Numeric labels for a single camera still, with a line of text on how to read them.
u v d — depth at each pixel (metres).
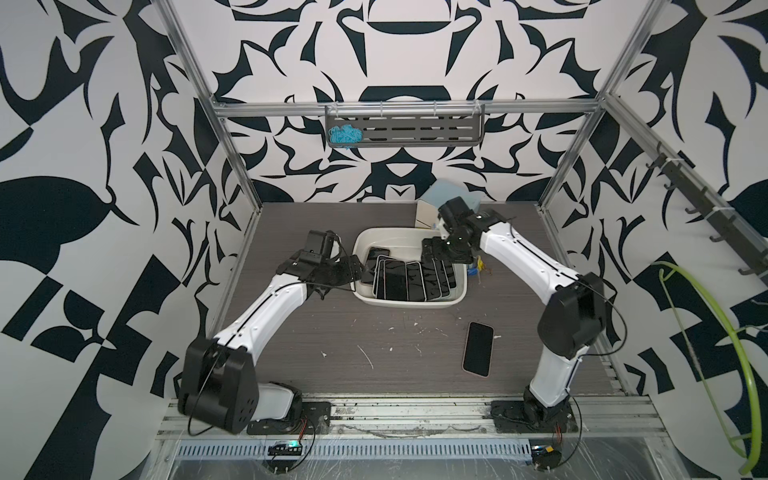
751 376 0.51
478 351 0.86
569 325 0.48
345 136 0.91
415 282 0.94
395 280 0.91
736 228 0.55
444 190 1.05
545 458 0.71
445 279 0.96
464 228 0.63
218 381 0.41
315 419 0.74
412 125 0.94
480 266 0.98
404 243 1.06
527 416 0.67
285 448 0.73
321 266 0.65
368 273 0.97
